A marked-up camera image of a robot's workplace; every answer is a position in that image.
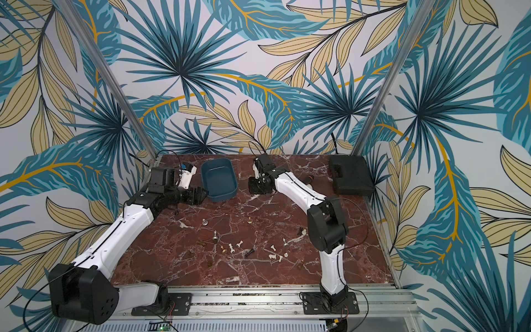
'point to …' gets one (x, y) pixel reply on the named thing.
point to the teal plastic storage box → (218, 178)
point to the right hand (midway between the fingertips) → (250, 187)
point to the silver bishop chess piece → (215, 238)
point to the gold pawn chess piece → (249, 220)
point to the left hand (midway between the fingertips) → (199, 193)
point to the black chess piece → (245, 252)
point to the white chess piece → (232, 250)
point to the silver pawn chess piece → (205, 222)
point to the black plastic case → (351, 176)
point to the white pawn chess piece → (238, 245)
